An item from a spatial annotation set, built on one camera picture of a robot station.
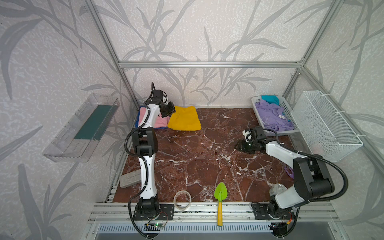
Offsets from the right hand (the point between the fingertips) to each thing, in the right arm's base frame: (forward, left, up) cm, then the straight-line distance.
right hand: (237, 143), depth 93 cm
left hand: (+25, +39, +9) cm, 47 cm away
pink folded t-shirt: (+20, +52, -3) cm, 56 cm away
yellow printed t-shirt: (+23, +35, -3) cm, 42 cm away
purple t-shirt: (+23, -30, -2) cm, 37 cm away
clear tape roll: (-33, +36, -4) cm, 49 cm away
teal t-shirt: (+36, -30, +4) cm, 48 cm away
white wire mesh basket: (-12, -32, +28) cm, 44 cm away
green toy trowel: (-29, +12, -3) cm, 31 cm away
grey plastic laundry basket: (+37, -40, +1) cm, 54 cm away
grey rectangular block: (-21, +62, -2) cm, 65 cm away
